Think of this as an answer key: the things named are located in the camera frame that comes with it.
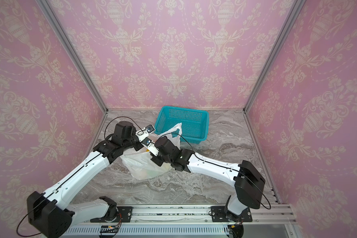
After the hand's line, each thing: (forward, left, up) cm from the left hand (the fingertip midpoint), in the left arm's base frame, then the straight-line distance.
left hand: (146, 134), depth 79 cm
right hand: (-8, -4, -3) cm, 10 cm away
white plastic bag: (-14, +2, -4) cm, 15 cm away
